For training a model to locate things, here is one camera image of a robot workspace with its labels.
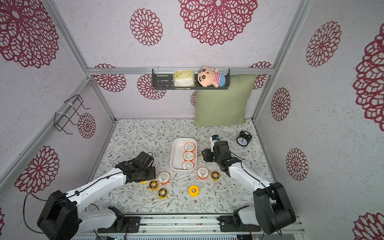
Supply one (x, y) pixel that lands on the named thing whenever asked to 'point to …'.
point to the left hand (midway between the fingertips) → (151, 175)
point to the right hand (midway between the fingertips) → (204, 150)
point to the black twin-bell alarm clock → (244, 139)
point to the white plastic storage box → (176, 152)
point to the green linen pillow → (219, 107)
